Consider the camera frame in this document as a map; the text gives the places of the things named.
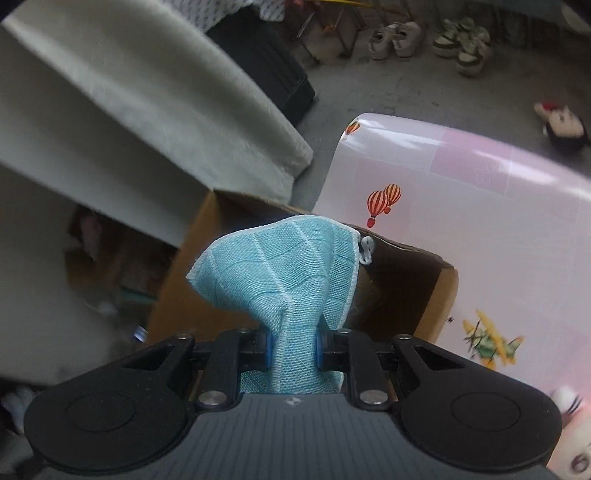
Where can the yellow pole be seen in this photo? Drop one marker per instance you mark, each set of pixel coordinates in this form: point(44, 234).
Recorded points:
point(346, 3)

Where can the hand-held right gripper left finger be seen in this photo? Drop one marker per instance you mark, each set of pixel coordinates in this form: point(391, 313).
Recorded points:
point(267, 350)

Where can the brown shelf with clutter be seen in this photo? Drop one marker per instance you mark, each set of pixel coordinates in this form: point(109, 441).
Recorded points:
point(120, 267)

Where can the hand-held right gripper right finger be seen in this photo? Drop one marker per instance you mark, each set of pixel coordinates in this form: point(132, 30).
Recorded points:
point(320, 350)

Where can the brown cardboard box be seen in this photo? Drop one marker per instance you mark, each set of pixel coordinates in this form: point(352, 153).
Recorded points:
point(438, 300)

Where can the polka dot cloth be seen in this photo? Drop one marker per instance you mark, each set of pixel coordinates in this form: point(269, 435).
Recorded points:
point(258, 9)

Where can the black ribbed case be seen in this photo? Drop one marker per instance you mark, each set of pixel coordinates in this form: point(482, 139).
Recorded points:
point(272, 74)

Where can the metal drying rack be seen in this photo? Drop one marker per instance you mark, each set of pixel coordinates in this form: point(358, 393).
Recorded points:
point(328, 32)

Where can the pink printed table cover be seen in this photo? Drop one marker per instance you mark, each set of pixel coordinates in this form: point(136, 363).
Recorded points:
point(485, 230)

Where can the teal quilted cloth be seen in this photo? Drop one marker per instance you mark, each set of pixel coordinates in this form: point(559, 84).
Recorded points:
point(277, 277)

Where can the pink plush toy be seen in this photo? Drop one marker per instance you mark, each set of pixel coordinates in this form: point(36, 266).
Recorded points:
point(575, 438)

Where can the light grey fabric cover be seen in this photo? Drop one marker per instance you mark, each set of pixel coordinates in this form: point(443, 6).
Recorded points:
point(138, 92)

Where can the black-haired doll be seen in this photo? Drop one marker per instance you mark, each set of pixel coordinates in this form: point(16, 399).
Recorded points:
point(563, 127)

